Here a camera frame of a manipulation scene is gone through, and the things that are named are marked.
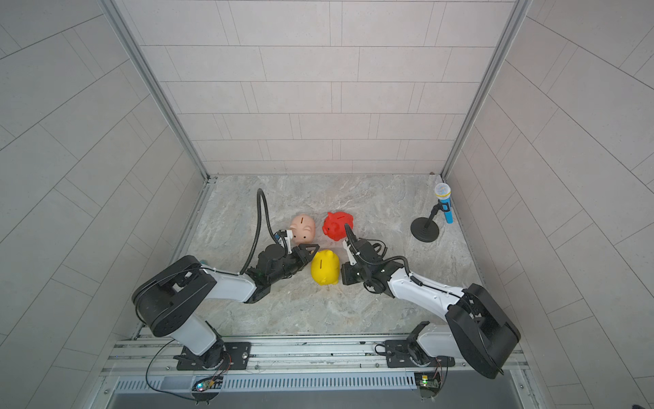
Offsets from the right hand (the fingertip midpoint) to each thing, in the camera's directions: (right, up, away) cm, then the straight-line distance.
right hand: (340, 272), depth 85 cm
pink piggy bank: (-13, +14, +4) cm, 19 cm away
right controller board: (+24, -25, -16) cm, 38 cm away
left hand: (-6, +7, +1) cm, 10 cm away
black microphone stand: (+33, +13, +12) cm, 37 cm away
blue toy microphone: (+32, +27, -6) cm, 42 cm away
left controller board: (-34, -23, -22) cm, 46 cm away
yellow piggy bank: (-5, +3, -4) cm, 7 cm away
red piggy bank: (-2, +16, +4) cm, 16 cm away
